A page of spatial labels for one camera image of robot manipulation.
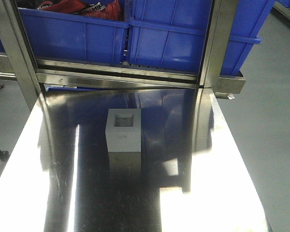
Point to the blue bin with red cloth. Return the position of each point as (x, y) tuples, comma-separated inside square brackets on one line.
[(62, 41)]

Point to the large empty blue bin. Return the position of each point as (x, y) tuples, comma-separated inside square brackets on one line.
[(159, 46)]

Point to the row of blue bins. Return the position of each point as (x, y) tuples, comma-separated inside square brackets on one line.
[(288, 3)]

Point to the steel roller rack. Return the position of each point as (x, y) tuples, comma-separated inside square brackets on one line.
[(111, 79)]

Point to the red printed cloth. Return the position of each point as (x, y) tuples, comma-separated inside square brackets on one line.
[(106, 10)]

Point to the steel rack on castors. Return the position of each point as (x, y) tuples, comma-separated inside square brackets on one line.
[(287, 14)]

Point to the grey block with square hole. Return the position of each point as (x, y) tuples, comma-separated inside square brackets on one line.
[(123, 142)]

